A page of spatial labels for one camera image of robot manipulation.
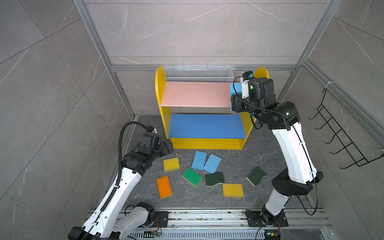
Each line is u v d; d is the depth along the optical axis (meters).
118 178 0.44
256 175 0.88
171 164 0.92
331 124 0.72
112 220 0.39
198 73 0.98
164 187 0.84
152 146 0.54
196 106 0.70
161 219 0.73
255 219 0.73
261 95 0.43
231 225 0.73
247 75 0.51
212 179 0.86
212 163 0.93
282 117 0.38
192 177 0.87
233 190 0.82
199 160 0.93
